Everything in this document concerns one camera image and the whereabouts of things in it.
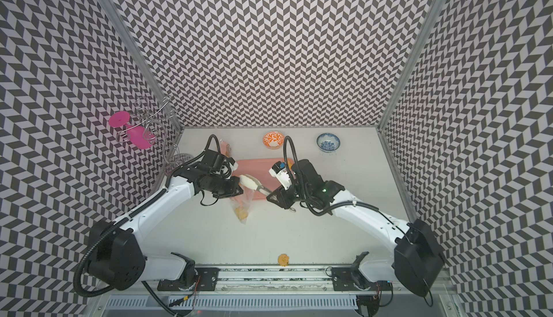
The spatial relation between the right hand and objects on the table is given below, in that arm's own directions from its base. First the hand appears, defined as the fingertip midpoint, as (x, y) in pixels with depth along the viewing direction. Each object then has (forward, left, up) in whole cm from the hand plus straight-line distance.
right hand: (273, 199), depth 75 cm
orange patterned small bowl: (+40, +3, -13) cm, 42 cm away
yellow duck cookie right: (0, +14, -12) cm, 18 cm away
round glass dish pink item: (+30, +52, -18) cm, 63 cm away
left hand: (+4, +12, -4) cm, 13 cm away
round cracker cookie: (-16, -3, -16) cm, 23 cm away
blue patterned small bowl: (+37, -26, -13) cm, 47 cm away
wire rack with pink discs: (+23, +46, +16) cm, 54 cm away
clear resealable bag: (+1, +12, -6) cm, 14 cm away
